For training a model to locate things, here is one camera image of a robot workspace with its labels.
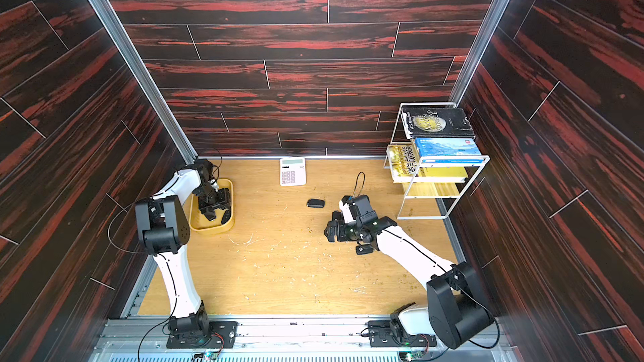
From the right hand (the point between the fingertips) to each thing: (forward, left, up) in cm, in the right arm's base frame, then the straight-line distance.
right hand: (341, 228), depth 88 cm
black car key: (+7, +46, -6) cm, 46 cm away
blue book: (+15, -28, +26) cm, 41 cm away
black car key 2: (-4, -9, -8) cm, 12 cm away
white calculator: (+31, +22, -5) cm, 38 cm away
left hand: (+11, +47, -5) cm, 49 cm away
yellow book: (+18, -36, +11) cm, 42 cm away
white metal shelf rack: (+10, -26, +25) cm, 38 cm away
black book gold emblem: (+27, -27, +26) cm, 46 cm away
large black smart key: (+16, +11, -8) cm, 21 cm away
